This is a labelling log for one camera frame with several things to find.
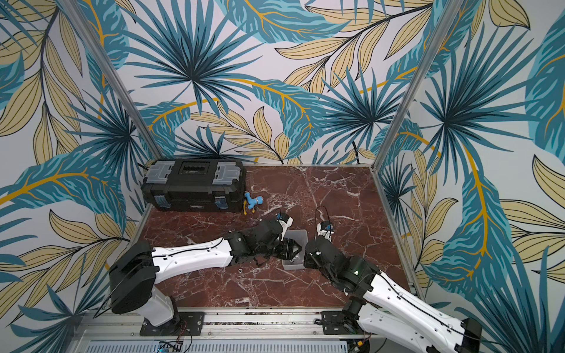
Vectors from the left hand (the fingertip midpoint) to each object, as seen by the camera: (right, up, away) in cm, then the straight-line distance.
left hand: (296, 251), depth 77 cm
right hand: (+3, +1, -2) cm, 4 cm away
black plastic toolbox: (-34, +23, +11) cm, 43 cm away
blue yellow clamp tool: (-20, +15, +25) cm, 36 cm away
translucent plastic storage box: (+3, +2, +16) cm, 16 cm away
